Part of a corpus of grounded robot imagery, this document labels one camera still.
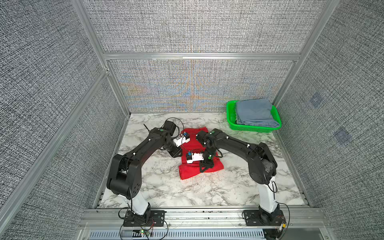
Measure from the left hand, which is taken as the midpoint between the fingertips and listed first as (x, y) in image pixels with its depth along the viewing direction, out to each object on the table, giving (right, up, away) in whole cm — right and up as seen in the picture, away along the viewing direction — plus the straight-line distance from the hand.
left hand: (180, 150), depth 87 cm
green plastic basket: (+37, +26, +29) cm, 54 cm away
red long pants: (+8, +3, -13) cm, 16 cm away
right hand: (+12, -7, -2) cm, 14 cm away
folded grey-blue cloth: (+53, +24, +21) cm, 62 cm away
